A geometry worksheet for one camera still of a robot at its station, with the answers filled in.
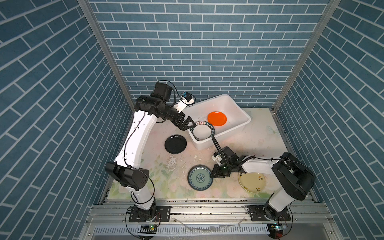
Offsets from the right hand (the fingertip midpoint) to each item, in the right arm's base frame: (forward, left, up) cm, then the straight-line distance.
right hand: (208, 174), depth 86 cm
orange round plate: (+44, -4, +1) cm, 44 cm away
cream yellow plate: (-2, -25, -2) cm, 25 cm away
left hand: (+14, +11, +32) cm, 37 cm away
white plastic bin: (+44, -20, 0) cm, 49 cm away
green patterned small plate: (-3, +5, 0) cm, 6 cm away
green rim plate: (+32, +6, 0) cm, 33 cm away
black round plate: (+19, +23, +1) cm, 30 cm away
